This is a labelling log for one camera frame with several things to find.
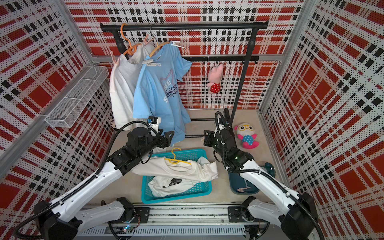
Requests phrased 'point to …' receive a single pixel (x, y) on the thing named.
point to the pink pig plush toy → (214, 77)
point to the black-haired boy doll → (110, 121)
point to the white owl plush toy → (245, 132)
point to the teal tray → (200, 189)
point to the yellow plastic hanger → (174, 161)
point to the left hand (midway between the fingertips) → (170, 131)
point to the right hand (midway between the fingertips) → (207, 132)
